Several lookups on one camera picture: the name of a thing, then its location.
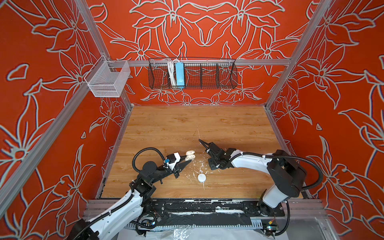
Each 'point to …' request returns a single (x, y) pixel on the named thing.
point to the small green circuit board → (272, 228)
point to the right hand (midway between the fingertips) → (210, 162)
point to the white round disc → (201, 177)
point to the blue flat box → (180, 75)
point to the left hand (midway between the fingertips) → (188, 158)
